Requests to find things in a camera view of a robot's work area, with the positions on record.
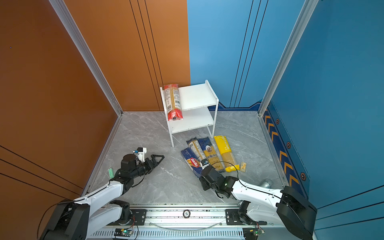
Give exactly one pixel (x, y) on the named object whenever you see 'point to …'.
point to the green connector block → (111, 173)
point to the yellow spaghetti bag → (227, 156)
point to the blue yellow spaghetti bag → (211, 154)
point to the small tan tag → (243, 167)
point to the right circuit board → (252, 233)
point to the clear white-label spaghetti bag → (194, 144)
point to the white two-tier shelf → (198, 104)
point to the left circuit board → (123, 232)
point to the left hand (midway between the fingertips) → (161, 159)
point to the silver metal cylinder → (267, 183)
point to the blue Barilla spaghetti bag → (193, 161)
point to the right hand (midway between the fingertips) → (201, 178)
